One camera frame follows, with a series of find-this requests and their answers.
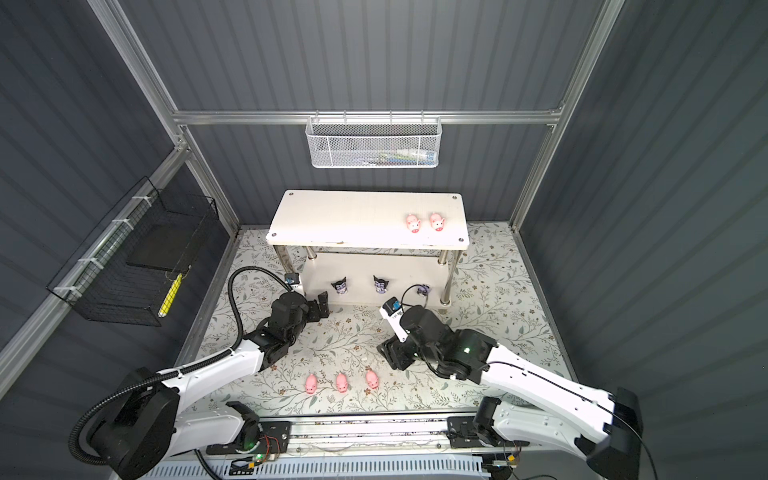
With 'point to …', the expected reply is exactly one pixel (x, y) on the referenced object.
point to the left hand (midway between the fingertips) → (312, 294)
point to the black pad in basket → (169, 247)
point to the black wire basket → (134, 265)
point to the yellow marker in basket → (170, 297)
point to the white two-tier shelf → (371, 247)
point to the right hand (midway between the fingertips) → (389, 344)
